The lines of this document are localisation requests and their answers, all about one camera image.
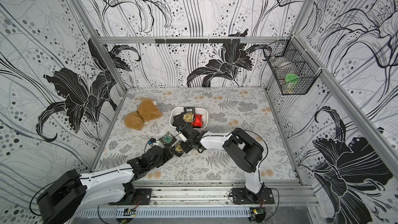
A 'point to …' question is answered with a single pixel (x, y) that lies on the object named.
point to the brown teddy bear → (147, 110)
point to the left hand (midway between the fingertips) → (175, 155)
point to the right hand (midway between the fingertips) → (185, 143)
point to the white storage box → (203, 111)
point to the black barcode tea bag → (189, 109)
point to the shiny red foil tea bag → (198, 121)
